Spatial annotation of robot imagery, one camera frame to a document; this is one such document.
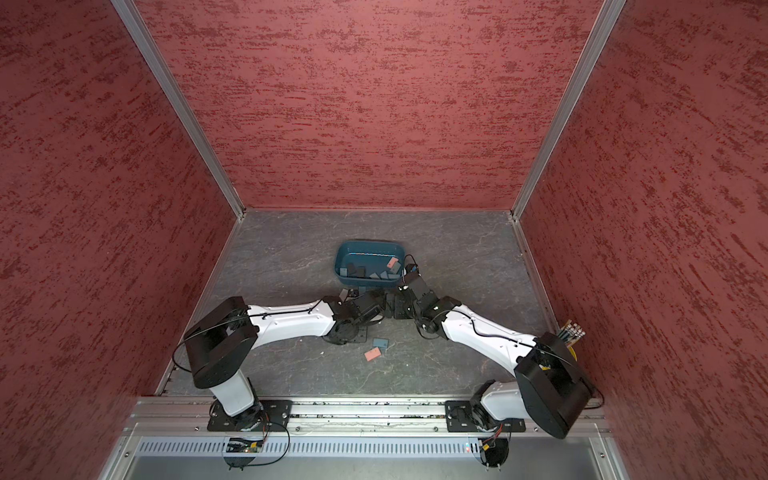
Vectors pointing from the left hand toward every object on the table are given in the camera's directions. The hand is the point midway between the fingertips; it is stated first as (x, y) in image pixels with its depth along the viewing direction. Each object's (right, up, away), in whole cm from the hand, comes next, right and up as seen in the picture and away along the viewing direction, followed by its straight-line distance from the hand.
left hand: (354, 339), depth 87 cm
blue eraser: (+8, 0, -2) cm, 8 cm away
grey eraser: (+13, +20, +16) cm, 29 cm away
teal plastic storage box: (+3, +21, +19) cm, 29 cm away
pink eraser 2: (+12, +23, +17) cm, 30 cm away
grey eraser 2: (+8, +18, +13) cm, 24 cm away
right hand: (+13, +10, -1) cm, 16 cm away
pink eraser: (+6, -3, -2) cm, 7 cm away
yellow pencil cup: (+56, +7, -15) cm, 58 cm away
